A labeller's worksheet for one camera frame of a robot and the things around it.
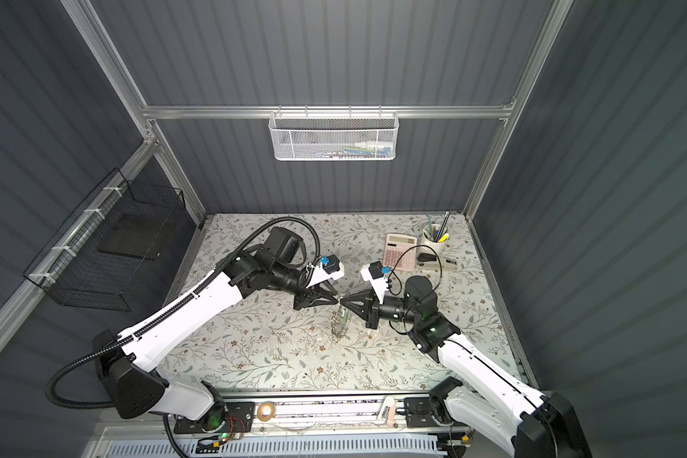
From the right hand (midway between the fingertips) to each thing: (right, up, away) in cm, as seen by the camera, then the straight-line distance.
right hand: (346, 305), depth 69 cm
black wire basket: (-62, +11, +3) cm, 63 cm away
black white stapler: (+30, +8, +33) cm, 45 cm away
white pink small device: (+11, -29, +3) cm, 31 cm away
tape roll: (-22, -30, +5) cm, 38 cm away
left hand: (-3, +3, +1) cm, 4 cm away
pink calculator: (+18, +14, +39) cm, 46 cm away
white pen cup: (+32, +17, +33) cm, 49 cm away
